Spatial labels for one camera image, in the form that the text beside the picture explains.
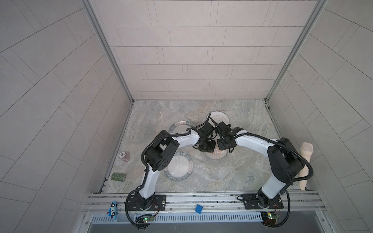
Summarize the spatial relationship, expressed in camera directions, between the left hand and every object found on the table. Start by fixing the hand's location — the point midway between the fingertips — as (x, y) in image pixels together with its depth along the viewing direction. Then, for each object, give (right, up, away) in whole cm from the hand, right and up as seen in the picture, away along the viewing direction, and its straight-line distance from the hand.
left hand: (215, 151), depth 91 cm
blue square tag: (-11, -21, -22) cm, 33 cm away
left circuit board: (-34, -24, -26) cm, 49 cm away
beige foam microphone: (+35, +9, -28) cm, 46 cm away
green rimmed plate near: (-21, -7, -10) cm, 24 cm away
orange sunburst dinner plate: (+1, -1, -3) cm, 4 cm away
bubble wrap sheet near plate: (-14, -8, -11) cm, 20 cm away
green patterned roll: (-53, -10, -15) cm, 56 cm away
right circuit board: (+22, -25, -23) cm, 41 cm away
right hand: (+4, +3, +1) cm, 5 cm away
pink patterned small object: (-53, 0, -10) cm, 53 cm away
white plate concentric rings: (+5, +21, +14) cm, 26 cm away
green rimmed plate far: (-23, +15, +8) cm, 29 cm away
